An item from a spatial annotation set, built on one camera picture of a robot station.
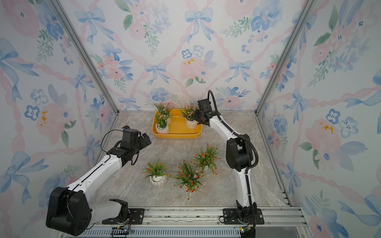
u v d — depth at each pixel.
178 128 1.09
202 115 0.86
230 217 0.74
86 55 0.86
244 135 0.58
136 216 0.75
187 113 1.02
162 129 1.00
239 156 0.56
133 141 0.66
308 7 0.69
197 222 0.73
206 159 0.80
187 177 0.72
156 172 0.74
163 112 1.00
